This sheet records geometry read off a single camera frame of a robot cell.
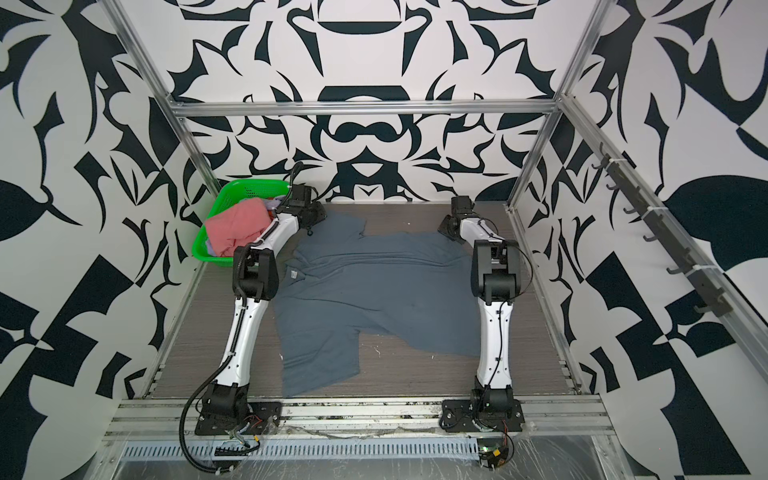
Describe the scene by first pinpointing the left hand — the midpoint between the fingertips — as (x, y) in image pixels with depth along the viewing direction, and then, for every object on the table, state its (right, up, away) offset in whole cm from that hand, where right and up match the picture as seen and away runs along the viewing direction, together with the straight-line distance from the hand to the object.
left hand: (324, 205), depth 114 cm
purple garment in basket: (-16, 0, -8) cm, 18 cm away
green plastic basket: (-35, +4, -1) cm, 35 cm away
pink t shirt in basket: (-23, -8, -17) cm, 30 cm away
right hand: (+46, -7, -4) cm, 47 cm away
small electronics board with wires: (+48, -62, -43) cm, 90 cm away
